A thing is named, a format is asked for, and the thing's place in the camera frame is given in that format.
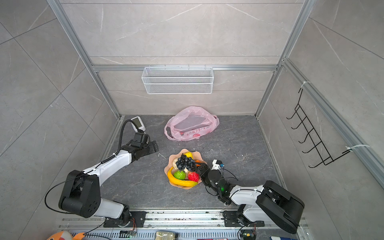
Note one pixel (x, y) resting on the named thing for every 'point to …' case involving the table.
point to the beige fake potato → (174, 163)
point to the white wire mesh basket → (178, 80)
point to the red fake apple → (193, 176)
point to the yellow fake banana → (180, 182)
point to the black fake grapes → (184, 162)
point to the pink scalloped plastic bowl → (182, 170)
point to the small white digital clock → (139, 123)
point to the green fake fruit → (180, 175)
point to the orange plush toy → (66, 235)
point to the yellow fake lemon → (189, 154)
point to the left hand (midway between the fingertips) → (152, 144)
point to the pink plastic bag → (190, 123)
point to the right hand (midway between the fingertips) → (195, 167)
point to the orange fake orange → (198, 165)
